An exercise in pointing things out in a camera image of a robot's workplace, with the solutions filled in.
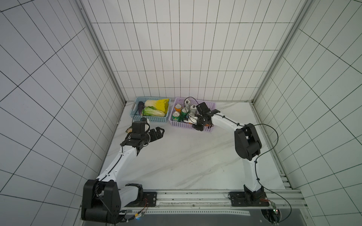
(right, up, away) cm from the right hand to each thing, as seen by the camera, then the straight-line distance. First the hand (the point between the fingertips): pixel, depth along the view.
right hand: (188, 124), depth 98 cm
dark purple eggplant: (-38, +13, +11) cm, 42 cm away
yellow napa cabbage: (-21, +15, +8) cm, 27 cm away
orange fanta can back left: (-8, +12, +5) cm, 15 cm away
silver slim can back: (-1, +16, +2) cm, 16 cm away
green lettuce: (-27, +9, +5) cm, 29 cm away
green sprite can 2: (-3, +7, +1) cm, 8 cm away
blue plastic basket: (-45, +8, +19) cm, 50 cm away
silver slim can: (+3, +11, -2) cm, 11 cm away
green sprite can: (-9, +6, -1) cm, 11 cm away
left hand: (-20, -6, -13) cm, 25 cm away
